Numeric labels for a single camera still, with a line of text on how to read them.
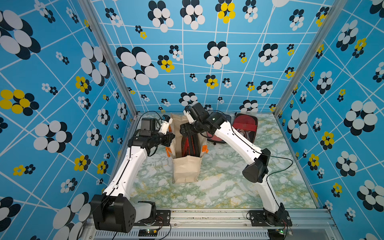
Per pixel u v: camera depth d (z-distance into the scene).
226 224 0.73
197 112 0.60
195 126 0.67
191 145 0.83
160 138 0.66
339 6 0.68
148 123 0.60
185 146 0.83
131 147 0.52
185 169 0.75
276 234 0.71
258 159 0.51
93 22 0.73
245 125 1.08
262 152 0.53
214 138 0.59
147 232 0.72
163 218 0.73
